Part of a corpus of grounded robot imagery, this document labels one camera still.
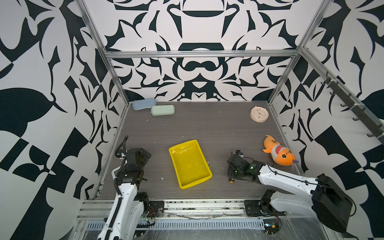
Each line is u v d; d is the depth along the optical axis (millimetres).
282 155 830
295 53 919
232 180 811
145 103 1175
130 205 524
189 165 884
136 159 634
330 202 415
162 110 1115
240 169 649
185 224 649
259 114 1104
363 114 549
